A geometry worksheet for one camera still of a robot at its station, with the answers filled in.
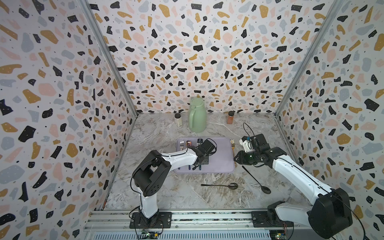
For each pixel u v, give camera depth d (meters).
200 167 0.90
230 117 1.13
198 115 0.95
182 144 1.03
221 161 0.93
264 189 0.84
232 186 0.84
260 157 0.60
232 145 1.03
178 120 1.09
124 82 1.03
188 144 1.02
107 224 0.73
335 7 0.72
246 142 0.76
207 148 0.73
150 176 0.47
